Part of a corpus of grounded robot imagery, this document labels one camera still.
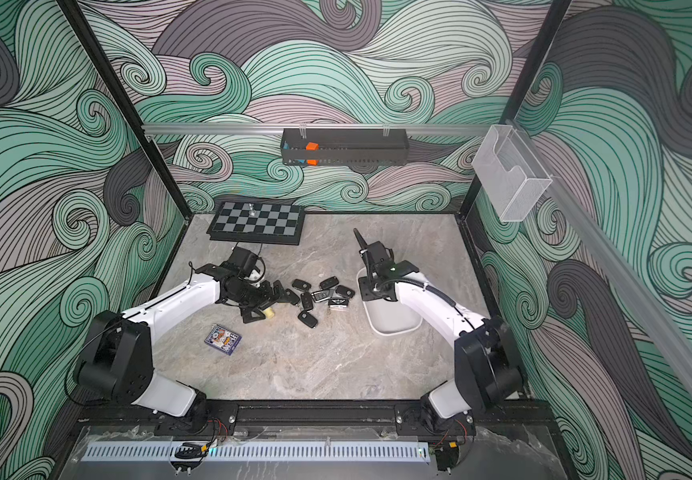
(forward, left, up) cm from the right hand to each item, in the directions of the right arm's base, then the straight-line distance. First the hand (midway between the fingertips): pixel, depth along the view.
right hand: (375, 288), depth 87 cm
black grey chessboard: (+34, +40, -6) cm, 53 cm away
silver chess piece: (+37, +45, -4) cm, 59 cm away
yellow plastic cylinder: (-4, +33, -7) cm, 34 cm away
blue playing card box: (-12, +45, -8) cm, 47 cm away
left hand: (-5, +28, -1) cm, 28 cm away
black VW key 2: (+4, +9, -9) cm, 13 cm away
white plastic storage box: (-6, -3, -7) cm, 10 cm away
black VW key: (-6, +21, -9) cm, 23 cm away
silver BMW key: (+2, +17, -8) cm, 19 cm away
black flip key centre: (+1, +21, -9) cm, 23 cm away
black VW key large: (+2, +27, -8) cm, 28 cm away
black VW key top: (+6, +23, -8) cm, 25 cm away
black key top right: (+7, +15, -8) cm, 18 cm away
